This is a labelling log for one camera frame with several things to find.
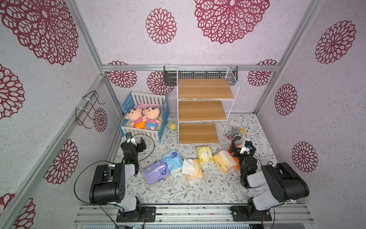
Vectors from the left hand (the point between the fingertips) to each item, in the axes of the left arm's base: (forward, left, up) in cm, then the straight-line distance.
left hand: (134, 139), depth 93 cm
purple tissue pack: (-21, -16, -4) cm, 26 cm away
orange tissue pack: (-9, -60, +2) cm, 60 cm away
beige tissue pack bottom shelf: (-20, -40, -4) cm, 45 cm away
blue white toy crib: (+33, +8, +5) cm, 35 cm away
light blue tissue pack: (-13, -26, -6) cm, 30 cm away
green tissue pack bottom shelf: (-9, -46, -4) cm, 47 cm away
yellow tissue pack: (-13, -58, -5) cm, 59 cm away
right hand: (-4, -69, +2) cm, 69 cm away
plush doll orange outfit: (+19, +3, +3) cm, 19 cm away
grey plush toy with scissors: (+6, -69, -5) cm, 70 cm away
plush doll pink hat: (+19, -9, +6) cm, 22 cm away
